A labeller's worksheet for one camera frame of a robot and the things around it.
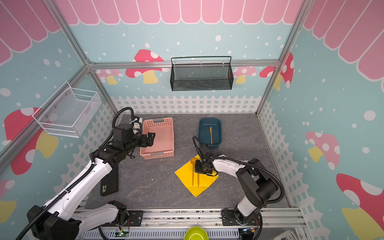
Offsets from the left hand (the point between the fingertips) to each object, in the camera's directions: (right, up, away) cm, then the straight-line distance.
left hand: (147, 136), depth 78 cm
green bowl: (+26, -45, -8) cm, 53 cm away
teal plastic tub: (+36, +1, +31) cm, 47 cm away
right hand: (+25, -21, +12) cm, 35 cm away
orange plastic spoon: (+24, -17, +15) cm, 33 cm away
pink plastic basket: (+4, -5, +19) cm, 20 cm away
